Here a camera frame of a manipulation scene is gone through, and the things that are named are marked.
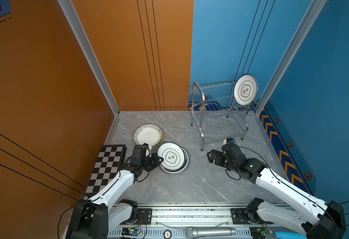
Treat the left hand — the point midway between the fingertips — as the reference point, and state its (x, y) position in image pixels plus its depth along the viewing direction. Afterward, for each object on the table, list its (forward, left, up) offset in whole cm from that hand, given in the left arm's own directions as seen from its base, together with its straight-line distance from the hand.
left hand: (164, 156), depth 85 cm
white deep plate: (+22, +13, -8) cm, 27 cm away
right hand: (-2, -27, +5) cm, 27 cm away
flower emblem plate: (+30, -46, +25) cm, 61 cm away
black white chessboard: (-1, +34, -6) cm, 34 cm away
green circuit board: (-35, +15, -10) cm, 39 cm away
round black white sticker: (-35, -4, -9) cm, 37 cm away
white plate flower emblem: (+3, -5, -3) cm, 6 cm away
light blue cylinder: (-35, -57, -7) cm, 67 cm away
